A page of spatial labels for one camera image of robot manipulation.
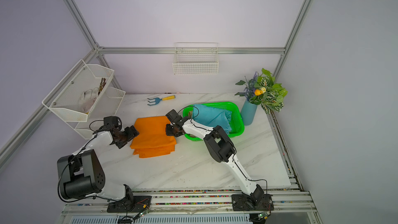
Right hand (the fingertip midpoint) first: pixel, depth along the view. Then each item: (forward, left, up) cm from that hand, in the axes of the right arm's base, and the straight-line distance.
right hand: (169, 134), depth 99 cm
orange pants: (-6, +9, +3) cm, 11 cm away
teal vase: (+7, -50, +12) cm, 52 cm away
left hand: (-5, +20, +5) cm, 21 cm away
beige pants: (-15, -17, +23) cm, 32 cm away
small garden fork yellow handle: (+31, +13, 0) cm, 34 cm away
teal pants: (+8, -27, +7) cm, 29 cm away
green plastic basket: (+3, -43, +7) cm, 44 cm away
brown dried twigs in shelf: (+12, +32, +33) cm, 47 cm away
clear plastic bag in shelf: (+4, +37, +30) cm, 48 cm away
